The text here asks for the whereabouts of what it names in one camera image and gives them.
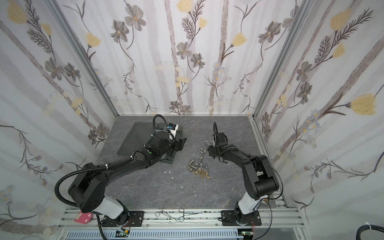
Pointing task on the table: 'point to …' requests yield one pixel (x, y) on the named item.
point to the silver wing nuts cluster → (192, 166)
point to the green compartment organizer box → (135, 135)
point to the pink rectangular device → (83, 217)
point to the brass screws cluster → (199, 171)
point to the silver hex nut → (206, 142)
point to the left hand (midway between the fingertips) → (182, 135)
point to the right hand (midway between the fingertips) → (213, 147)
